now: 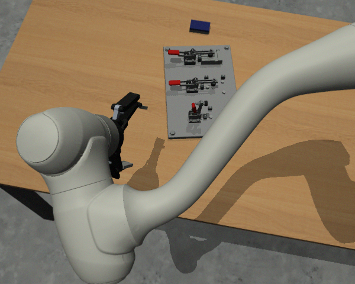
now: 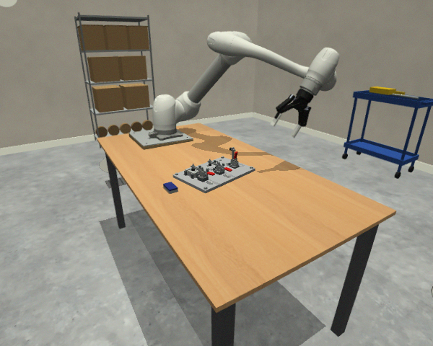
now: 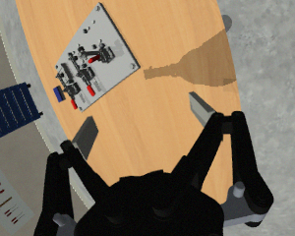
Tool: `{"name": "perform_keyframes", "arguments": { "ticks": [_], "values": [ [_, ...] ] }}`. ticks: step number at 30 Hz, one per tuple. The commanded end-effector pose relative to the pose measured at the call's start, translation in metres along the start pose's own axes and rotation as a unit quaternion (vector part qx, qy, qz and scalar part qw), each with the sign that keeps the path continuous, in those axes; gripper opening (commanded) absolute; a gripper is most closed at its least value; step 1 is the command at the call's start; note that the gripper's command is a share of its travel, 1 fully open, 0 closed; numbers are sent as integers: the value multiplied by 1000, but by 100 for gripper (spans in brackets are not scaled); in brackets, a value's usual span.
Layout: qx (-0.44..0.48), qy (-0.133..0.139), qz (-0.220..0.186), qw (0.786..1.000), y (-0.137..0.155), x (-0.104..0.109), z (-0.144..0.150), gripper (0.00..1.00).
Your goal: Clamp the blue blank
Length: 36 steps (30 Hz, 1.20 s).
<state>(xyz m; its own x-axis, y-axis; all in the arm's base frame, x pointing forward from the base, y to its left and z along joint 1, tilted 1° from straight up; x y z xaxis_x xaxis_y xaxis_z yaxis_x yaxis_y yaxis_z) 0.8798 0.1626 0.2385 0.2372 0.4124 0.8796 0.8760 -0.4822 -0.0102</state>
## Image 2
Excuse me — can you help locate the blue rectangular plate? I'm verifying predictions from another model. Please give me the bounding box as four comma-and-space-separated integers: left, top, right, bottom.
163, 182, 178, 194

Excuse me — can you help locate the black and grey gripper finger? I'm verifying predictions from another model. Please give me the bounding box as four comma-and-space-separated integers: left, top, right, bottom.
271, 94, 302, 127
291, 105, 311, 138

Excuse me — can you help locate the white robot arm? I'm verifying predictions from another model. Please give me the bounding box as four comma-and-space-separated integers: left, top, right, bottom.
148, 31, 339, 141

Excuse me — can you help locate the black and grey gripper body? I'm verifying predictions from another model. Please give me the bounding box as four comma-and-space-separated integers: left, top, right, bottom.
293, 89, 313, 111

